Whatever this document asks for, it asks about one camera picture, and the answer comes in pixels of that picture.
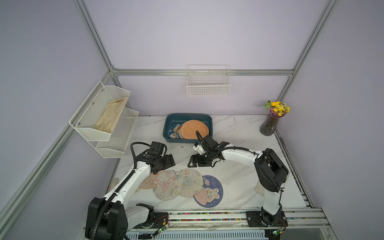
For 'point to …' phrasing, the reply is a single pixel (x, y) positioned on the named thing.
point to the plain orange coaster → (188, 129)
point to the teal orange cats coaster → (173, 131)
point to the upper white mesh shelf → (96, 118)
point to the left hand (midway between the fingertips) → (167, 166)
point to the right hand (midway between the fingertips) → (190, 167)
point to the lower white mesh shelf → (120, 136)
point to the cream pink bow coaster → (167, 184)
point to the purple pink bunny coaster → (211, 193)
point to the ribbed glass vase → (268, 127)
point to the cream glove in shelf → (107, 119)
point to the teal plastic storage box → (171, 119)
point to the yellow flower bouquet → (276, 108)
